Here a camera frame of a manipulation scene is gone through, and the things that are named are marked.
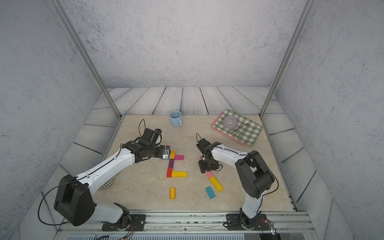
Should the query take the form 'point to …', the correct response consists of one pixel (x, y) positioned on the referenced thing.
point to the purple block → (171, 163)
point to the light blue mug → (175, 117)
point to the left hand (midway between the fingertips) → (166, 151)
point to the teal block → (210, 192)
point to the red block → (169, 172)
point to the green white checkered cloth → (238, 127)
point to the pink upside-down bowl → (230, 122)
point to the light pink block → (209, 174)
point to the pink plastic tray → (225, 133)
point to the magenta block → (179, 157)
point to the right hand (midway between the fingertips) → (207, 169)
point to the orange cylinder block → (172, 193)
